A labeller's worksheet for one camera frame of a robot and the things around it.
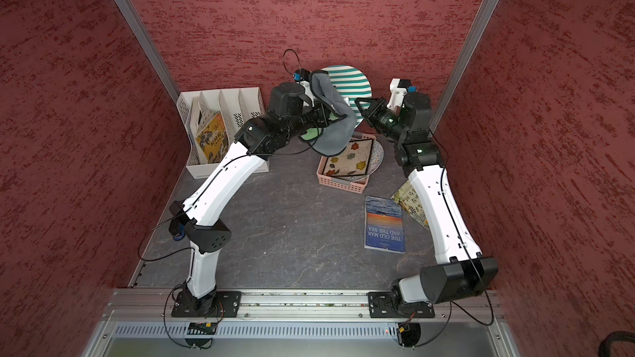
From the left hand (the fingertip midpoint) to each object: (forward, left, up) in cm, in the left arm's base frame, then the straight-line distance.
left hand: (329, 109), depth 68 cm
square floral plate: (+12, -11, -38) cm, 41 cm away
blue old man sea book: (-15, -21, -42) cm, 50 cm away
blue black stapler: (-19, +54, -39) cm, 69 cm away
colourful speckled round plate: (+9, -20, -34) cm, 40 cm away
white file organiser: (+23, +53, -19) cm, 61 cm away
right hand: (0, -6, +2) cm, 6 cm away
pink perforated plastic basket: (-1, -12, -39) cm, 40 cm away
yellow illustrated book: (+14, +47, -28) cm, 56 cm away
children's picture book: (-3, -32, -42) cm, 53 cm away
